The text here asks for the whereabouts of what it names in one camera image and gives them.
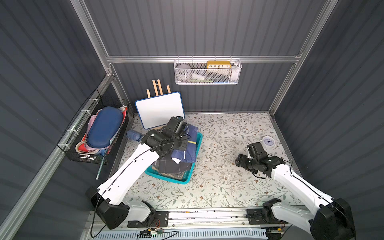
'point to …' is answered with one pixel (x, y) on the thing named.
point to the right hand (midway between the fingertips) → (242, 162)
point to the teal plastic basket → (150, 170)
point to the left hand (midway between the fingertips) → (183, 141)
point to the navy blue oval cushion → (104, 127)
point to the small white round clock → (268, 141)
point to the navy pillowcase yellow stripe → (188, 155)
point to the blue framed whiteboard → (159, 110)
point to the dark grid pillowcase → (167, 164)
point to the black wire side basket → (69, 142)
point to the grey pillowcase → (179, 175)
